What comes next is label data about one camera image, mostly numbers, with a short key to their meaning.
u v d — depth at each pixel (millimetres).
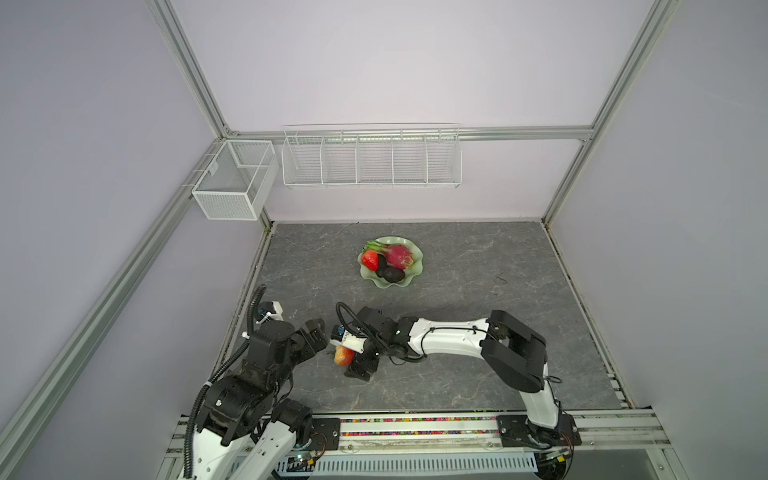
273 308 607
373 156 986
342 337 732
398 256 1000
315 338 609
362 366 737
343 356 821
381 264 1028
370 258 1010
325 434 729
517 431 738
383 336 667
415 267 1015
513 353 489
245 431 437
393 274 991
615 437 738
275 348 471
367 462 708
